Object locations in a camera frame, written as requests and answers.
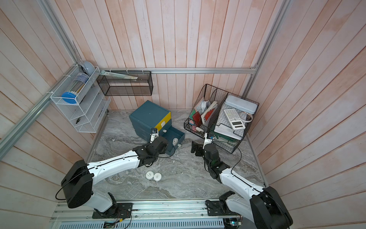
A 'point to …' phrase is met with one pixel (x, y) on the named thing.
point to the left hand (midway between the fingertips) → (159, 144)
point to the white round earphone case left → (149, 175)
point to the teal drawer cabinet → (148, 116)
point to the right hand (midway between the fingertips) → (198, 141)
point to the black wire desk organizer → (225, 117)
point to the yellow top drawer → (163, 122)
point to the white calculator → (234, 119)
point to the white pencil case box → (241, 104)
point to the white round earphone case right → (157, 176)
